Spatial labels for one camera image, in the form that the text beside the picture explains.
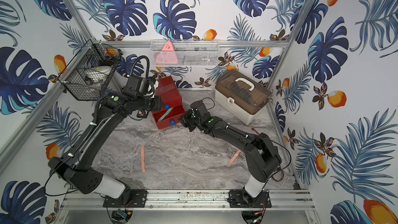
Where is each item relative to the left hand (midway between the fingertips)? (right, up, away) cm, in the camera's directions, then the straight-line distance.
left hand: (161, 100), depth 72 cm
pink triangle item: (-1, +25, +18) cm, 31 cm away
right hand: (+5, -9, +10) cm, 14 cm away
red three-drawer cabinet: (-1, +7, +19) cm, 20 cm away
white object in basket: (-34, +14, +8) cm, 37 cm away
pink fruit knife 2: (+38, -32, +16) cm, 52 cm away
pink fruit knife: (-14, -33, +15) cm, 38 cm away
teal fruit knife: (-4, -8, +24) cm, 26 cm away
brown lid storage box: (+43, +3, +18) cm, 47 cm away
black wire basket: (-44, +10, +4) cm, 45 cm away
